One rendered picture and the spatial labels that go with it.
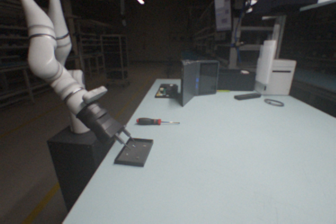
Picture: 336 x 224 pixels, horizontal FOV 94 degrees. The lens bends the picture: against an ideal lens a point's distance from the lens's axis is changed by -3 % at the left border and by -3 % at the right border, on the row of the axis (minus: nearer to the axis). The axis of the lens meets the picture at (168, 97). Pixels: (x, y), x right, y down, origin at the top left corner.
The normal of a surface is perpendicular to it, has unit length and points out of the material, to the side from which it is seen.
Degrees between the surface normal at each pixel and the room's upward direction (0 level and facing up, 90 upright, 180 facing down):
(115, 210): 0
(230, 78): 90
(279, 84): 90
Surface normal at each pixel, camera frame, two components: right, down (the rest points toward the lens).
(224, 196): 0.00, -0.95
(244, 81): -0.07, 0.32
